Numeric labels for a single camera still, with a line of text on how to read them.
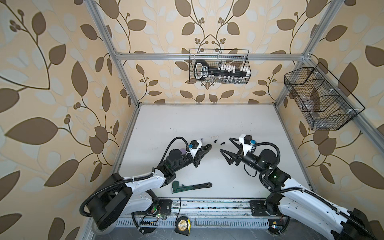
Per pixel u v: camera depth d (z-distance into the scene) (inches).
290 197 20.7
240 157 24.4
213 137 39.7
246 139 23.8
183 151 25.5
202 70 33.2
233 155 24.4
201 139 39.3
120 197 16.5
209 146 29.7
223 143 38.8
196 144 25.9
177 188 31.4
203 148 29.8
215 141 39.0
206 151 29.6
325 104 28.8
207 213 29.0
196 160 26.7
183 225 26.4
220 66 31.8
